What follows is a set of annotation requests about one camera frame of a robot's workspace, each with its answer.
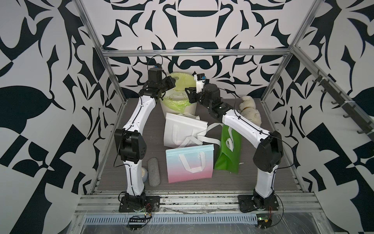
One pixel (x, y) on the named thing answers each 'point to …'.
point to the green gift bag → (231, 143)
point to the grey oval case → (154, 171)
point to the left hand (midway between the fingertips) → (173, 76)
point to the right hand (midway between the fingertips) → (186, 85)
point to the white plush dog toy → (248, 109)
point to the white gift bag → (188, 130)
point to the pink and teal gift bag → (190, 163)
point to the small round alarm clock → (144, 174)
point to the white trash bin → (177, 102)
